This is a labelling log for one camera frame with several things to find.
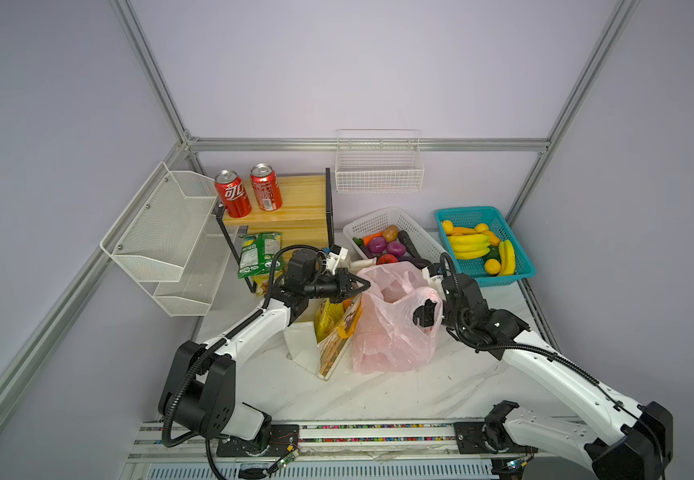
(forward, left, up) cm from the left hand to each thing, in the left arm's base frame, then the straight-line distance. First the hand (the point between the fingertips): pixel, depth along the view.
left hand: (369, 285), depth 76 cm
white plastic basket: (+36, +2, -16) cm, 40 cm away
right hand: (-3, -11, -4) cm, 12 cm away
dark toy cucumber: (+34, -16, -18) cm, 41 cm away
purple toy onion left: (+31, -5, -18) cm, 37 cm away
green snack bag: (+15, +33, -4) cm, 36 cm away
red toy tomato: (+22, -7, -16) cm, 28 cm away
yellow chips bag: (-4, +11, -9) cm, 15 cm away
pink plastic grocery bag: (-12, -4, -5) cm, 14 cm away
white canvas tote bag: (-14, +12, -13) cm, 22 cm away
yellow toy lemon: (+40, -33, -16) cm, 54 cm away
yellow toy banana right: (+23, -50, -16) cm, 58 cm away
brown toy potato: (+37, -10, -17) cm, 42 cm away
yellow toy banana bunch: (+28, -38, -15) cm, 50 cm away
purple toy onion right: (+29, -12, -17) cm, 36 cm away
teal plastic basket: (+42, -49, -15) cm, 66 cm away
